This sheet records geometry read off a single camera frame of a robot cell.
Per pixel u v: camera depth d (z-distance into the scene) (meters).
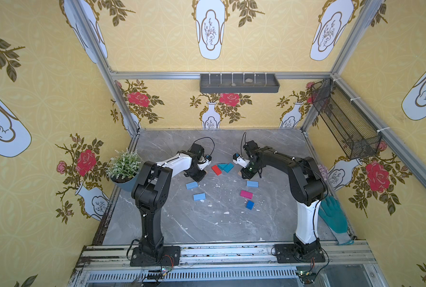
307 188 0.54
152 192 0.52
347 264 0.76
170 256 0.73
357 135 0.84
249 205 0.88
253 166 0.85
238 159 0.92
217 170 1.00
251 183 0.94
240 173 0.94
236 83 0.91
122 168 0.81
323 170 0.90
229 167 1.01
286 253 0.74
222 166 1.00
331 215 0.83
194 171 0.86
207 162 0.92
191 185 0.94
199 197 0.91
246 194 0.92
